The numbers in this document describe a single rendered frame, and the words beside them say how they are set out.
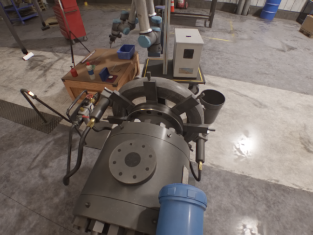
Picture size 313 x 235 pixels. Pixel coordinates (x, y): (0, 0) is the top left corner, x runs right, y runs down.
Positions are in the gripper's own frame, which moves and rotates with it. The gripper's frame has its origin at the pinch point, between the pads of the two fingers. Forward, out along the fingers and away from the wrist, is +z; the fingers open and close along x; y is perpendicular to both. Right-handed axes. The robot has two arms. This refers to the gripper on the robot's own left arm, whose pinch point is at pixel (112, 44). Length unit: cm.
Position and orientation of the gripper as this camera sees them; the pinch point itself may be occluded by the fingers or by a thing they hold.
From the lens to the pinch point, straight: 224.3
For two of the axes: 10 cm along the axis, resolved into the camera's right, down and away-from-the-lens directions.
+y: -9.0, -3.8, -1.9
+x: -2.2, 7.9, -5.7
